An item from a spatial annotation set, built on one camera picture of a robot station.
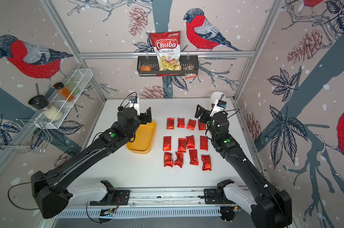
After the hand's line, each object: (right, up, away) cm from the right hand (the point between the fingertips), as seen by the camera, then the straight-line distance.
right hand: (203, 106), depth 76 cm
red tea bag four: (-19, -12, +28) cm, 36 cm away
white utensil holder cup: (+15, +9, +25) cm, 30 cm away
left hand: (-32, 0, -3) cm, 32 cm away
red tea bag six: (-5, -24, +19) cm, 31 cm away
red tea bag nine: (-4, -32, +12) cm, 34 cm away
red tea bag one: (+4, -14, +25) cm, 29 cm away
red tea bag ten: (-11, -26, +17) cm, 32 cm away
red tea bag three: (-12, -12, +27) cm, 32 cm away
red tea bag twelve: (+3, -33, +8) cm, 34 cm away
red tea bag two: (-4, -13, +27) cm, 31 cm away
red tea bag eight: (-20, -33, +9) cm, 40 cm away
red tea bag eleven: (-13, -33, +8) cm, 36 cm away
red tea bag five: (+4, -25, +17) cm, 30 cm away
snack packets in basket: (-8, +20, +14) cm, 26 cm away
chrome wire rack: (-77, -21, -13) cm, 81 cm away
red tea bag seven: (-21, -25, +17) cm, 37 cm away
